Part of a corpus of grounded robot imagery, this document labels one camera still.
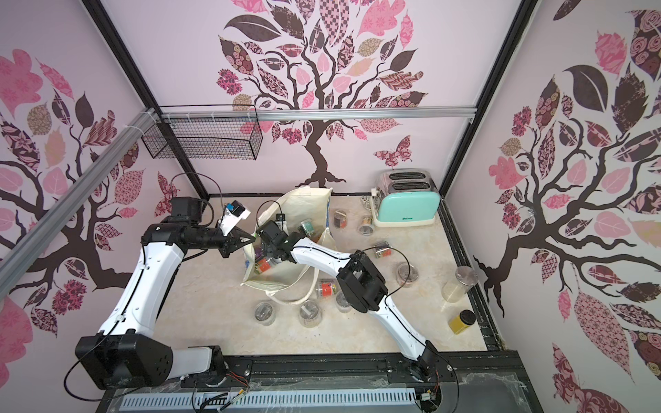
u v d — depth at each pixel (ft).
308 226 3.14
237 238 2.16
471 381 2.38
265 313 2.61
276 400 2.29
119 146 2.42
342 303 2.68
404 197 3.20
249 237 2.38
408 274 2.91
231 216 2.10
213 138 4.00
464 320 2.43
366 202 3.79
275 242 2.38
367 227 3.39
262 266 2.94
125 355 1.27
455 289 2.82
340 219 3.39
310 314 2.61
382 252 3.18
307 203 2.81
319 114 3.02
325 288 2.80
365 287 1.90
